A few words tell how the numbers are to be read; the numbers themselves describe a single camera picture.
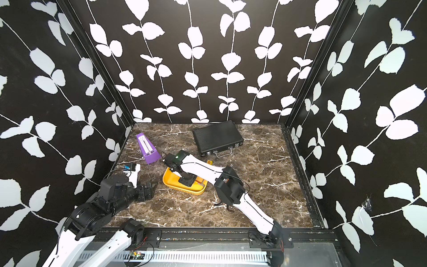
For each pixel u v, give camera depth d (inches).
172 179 36.7
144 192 23.3
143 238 28.3
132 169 23.0
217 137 54.4
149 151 37.6
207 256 27.6
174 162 26.0
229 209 32.9
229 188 23.0
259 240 28.7
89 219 16.7
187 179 31.3
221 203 33.0
